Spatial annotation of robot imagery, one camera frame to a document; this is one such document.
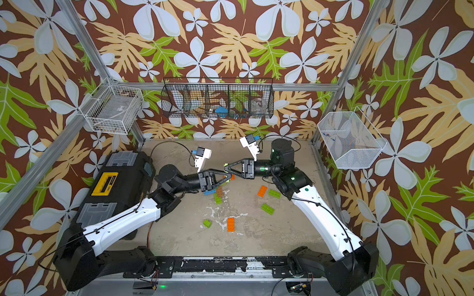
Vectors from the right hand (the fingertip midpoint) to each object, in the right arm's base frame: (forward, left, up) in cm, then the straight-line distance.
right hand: (227, 170), depth 61 cm
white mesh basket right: (+24, -56, -10) cm, 62 cm away
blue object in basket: (+42, +5, -8) cm, 43 cm away
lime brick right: (+10, -23, -36) cm, 44 cm away
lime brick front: (+7, +7, -36) cm, 37 cm away
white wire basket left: (+37, +56, -2) cm, 67 cm away
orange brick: (+13, -17, -38) cm, 43 cm away
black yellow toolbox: (+9, +48, -19) cm, 53 cm away
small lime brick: (-6, +11, -35) cm, 37 cm away
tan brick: (+11, +6, -36) cm, 38 cm away
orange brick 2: (-6, 0, -37) cm, 37 cm away
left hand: (-2, -1, -1) cm, 2 cm away
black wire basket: (+53, +5, -6) cm, 54 cm away
